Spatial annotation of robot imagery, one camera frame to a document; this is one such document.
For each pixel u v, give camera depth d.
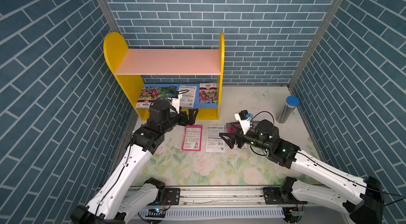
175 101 0.61
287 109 0.89
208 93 0.98
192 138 0.94
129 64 0.75
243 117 0.60
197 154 0.87
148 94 0.96
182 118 0.62
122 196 0.43
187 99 0.94
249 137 0.62
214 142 0.91
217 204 0.73
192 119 0.63
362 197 0.40
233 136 0.59
